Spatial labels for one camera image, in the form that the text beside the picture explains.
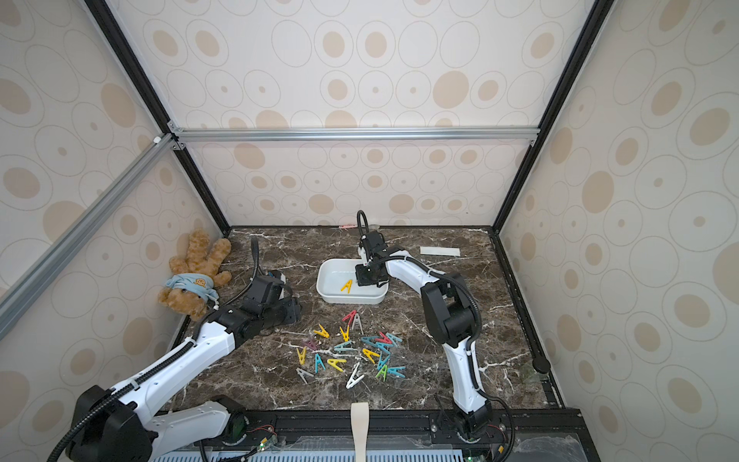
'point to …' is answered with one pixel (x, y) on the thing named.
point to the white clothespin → (353, 377)
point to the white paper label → (439, 250)
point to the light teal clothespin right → (394, 339)
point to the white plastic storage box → (333, 274)
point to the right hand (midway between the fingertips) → (373, 276)
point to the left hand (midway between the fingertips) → (305, 305)
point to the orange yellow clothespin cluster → (369, 353)
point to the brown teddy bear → (196, 275)
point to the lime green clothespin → (383, 372)
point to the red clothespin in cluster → (384, 339)
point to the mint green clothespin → (341, 347)
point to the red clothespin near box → (349, 317)
